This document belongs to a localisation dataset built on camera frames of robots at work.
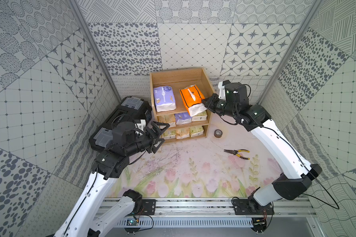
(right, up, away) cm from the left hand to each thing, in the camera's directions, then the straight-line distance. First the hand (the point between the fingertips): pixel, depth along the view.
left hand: (167, 128), depth 60 cm
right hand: (+15, +11, +7) cm, 20 cm away
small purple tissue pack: (+6, +4, +24) cm, 25 cm away
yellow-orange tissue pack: (-2, +3, +23) cm, 24 cm away
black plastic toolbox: (-29, +10, +35) cm, 46 cm away
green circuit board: (-19, -47, +11) cm, 52 cm away
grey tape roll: (+31, -7, +41) cm, 52 cm away
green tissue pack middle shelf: (+17, +5, +25) cm, 31 cm away
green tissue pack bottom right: (+15, -5, +37) cm, 40 cm away
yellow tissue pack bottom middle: (+6, -6, +35) cm, 37 cm away
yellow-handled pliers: (+40, -18, +33) cm, 55 cm away
